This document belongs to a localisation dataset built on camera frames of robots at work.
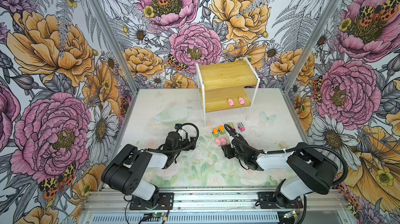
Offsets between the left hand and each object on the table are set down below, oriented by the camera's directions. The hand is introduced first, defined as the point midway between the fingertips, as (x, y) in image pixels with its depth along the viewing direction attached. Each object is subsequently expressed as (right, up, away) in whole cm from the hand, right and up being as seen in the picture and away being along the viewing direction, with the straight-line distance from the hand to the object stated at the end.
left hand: (189, 141), depth 93 cm
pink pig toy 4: (+30, +24, -2) cm, 39 cm away
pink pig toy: (+17, 0, -1) cm, 17 cm away
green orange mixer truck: (+15, +5, +3) cm, 16 cm away
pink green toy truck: (+26, +9, +6) cm, 28 cm away
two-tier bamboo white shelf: (+19, +31, -15) cm, 40 cm away
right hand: (+22, -4, -2) cm, 22 cm away
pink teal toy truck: (+32, +8, +5) cm, 33 cm away
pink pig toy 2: (+20, +1, -2) cm, 20 cm away
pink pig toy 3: (+24, +23, -3) cm, 33 cm away
